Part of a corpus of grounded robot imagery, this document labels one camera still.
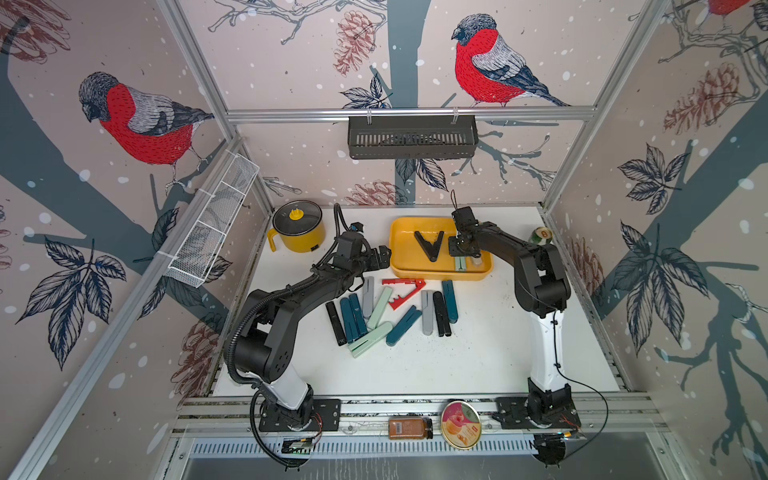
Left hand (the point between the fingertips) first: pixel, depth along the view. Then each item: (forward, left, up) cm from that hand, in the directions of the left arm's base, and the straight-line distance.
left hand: (384, 247), depth 92 cm
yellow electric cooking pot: (+12, +30, -3) cm, 32 cm away
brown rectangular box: (-47, -6, -8) cm, 48 cm away
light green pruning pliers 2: (-15, +1, -11) cm, 19 cm away
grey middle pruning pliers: (-12, -14, -11) cm, 21 cm away
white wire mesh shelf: (-6, +46, +16) cm, 49 cm away
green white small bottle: (+6, -52, -2) cm, 53 cm away
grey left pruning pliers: (-11, +5, -12) cm, 17 cm away
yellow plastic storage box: (+3, -8, -13) cm, 16 cm away
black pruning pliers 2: (-20, +14, -11) cm, 27 cm away
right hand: (+10, -27, -12) cm, 31 cm away
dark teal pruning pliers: (-13, -21, -12) cm, 27 cm away
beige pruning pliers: (+2, -32, -10) cm, 33 cm away
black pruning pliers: (-19, -18, -11) cm, 28 cm away
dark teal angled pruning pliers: (-20, -6, -12) cm, 24 cm away
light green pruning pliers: (+1, -26, -11) cm, 28 cm away
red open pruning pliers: (-13, -4, -12) cm, 18 cm away
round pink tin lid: (-46, -19, -9) cm, 50 cm away
